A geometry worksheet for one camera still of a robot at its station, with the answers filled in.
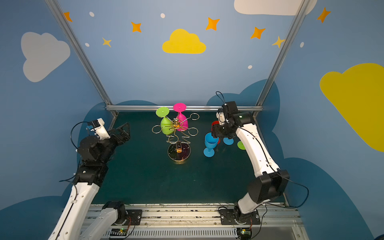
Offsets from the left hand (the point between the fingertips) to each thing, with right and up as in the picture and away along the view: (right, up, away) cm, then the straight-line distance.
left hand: (120, 125), depth 69 cm
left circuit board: (0, -52, +2) cm, 52 cm away
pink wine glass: (+29, +2, +9) cm, 30 cm away
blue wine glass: (+45, -10, +16) cm, 49 cm away
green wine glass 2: (+19, -1, +16) cm, 25 cm away
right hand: (+49, -3, +10) cm, 50 cm away
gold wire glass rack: (+24, -16, +29) cm, 41 cm away
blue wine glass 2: (+59, -11, +36) cm, 70 cm away
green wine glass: (+68, -14, +35) cm, 78 cm away
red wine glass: (+48, +2, +25) cm, 54 cm away
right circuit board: (+60, -54, +4) cm, 81 cm away
